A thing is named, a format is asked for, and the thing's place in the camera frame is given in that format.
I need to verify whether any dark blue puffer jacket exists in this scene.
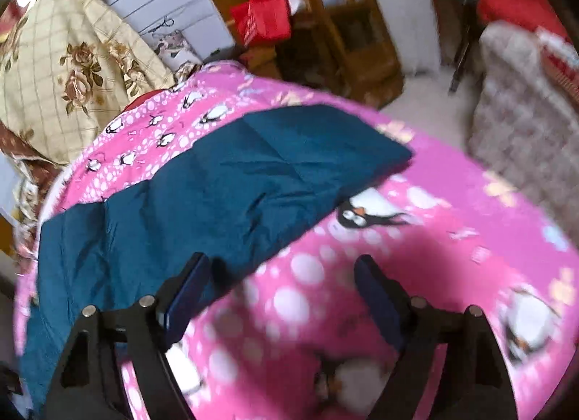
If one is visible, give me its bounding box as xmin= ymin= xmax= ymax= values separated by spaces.
xmin=20 ymin=104 xmax=412 ymax=409

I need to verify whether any pink penguin bed quilt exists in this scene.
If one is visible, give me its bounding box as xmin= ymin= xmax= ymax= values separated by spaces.
xmin=15 ymin=62 xmax=578 ymax=419

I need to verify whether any brown floral patterned blanket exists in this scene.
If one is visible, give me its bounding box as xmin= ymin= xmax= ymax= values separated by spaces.
xmin=1 ymin=123 xmax=62 ymax=203

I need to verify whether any grey patterned blanket heap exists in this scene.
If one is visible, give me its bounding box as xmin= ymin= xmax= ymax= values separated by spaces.
xmin=468 ymin=22 xmax=578 ymax=243

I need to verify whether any cream floral quilt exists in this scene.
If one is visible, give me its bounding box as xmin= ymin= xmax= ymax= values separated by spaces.
xmin=1 ymin=0 xmax=175 ymax=164

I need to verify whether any wooden shelf cabinet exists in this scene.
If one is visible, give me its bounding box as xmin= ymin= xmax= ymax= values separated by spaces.
xmin=275 ymin=0 xmax=406 ymax=109

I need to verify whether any red gift bag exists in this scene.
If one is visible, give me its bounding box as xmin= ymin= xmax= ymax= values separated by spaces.
xmin=230 ymin=0 xmax=291 ymax=47

